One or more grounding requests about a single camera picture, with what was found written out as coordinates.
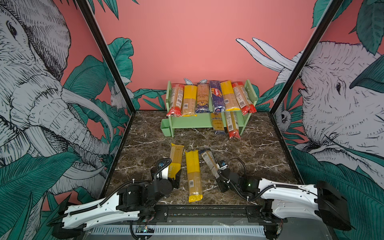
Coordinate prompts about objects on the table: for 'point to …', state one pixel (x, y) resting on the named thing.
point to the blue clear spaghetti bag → (211, 160)
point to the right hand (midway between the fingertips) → (215, 179)
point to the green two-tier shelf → (205, 121)
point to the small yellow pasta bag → (203, 97)
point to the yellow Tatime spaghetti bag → (175, 160)
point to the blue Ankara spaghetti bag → (217, 123)
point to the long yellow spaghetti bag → (194, 183)
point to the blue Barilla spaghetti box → (217, 99)
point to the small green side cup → (165, 126)
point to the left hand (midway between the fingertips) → (174, 168)
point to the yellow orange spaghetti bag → (230, 102)
